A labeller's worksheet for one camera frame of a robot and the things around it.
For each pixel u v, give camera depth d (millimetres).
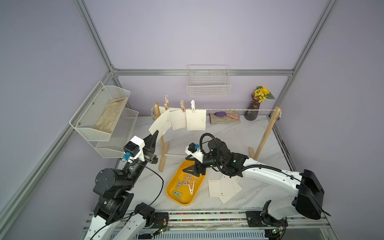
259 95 1008
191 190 818
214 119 1181
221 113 1210
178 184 838
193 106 606
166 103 624
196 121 702
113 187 363
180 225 732
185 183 839
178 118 659
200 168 614
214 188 839
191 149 594
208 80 954
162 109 641
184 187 835
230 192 821
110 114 800
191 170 625
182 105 603
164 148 940
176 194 802
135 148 373
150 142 459
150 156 443
